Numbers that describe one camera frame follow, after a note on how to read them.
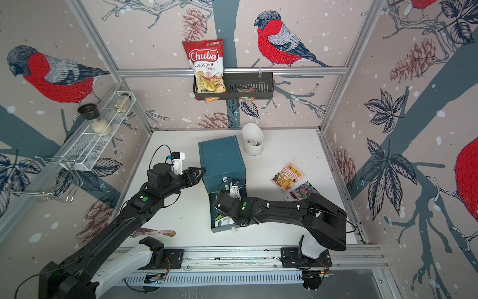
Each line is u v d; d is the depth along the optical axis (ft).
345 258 2.44
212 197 2.81
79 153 2.29
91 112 2.25
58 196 2.19
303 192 3.05
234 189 2.44
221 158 2.62
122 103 2.77
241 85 3.51
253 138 3.59
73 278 1.26
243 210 1.90
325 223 1.40
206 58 2.67
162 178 1.88
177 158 2.29
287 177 3.21
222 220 2.61
